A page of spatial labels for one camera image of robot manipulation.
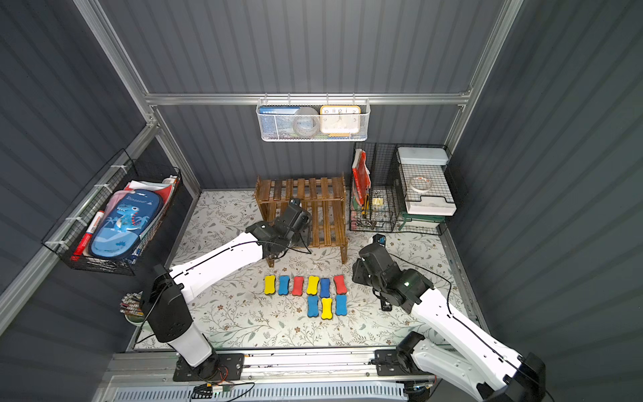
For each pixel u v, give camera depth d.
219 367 0.72
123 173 0.77
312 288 0.89
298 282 0.91
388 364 0.73
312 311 0.83
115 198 0.72
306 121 0.91
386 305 0.83
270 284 0.89
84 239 0.64
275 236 0.58
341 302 0.85
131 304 0.68
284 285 0.91
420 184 0.95
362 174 1.16
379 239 0.69
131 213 0.67
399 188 1.06
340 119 0.88
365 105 0.89
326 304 0.84
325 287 0.89
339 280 0.91
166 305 0.42
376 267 0.56
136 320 0.68
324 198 0.83
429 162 1.02
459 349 0.45
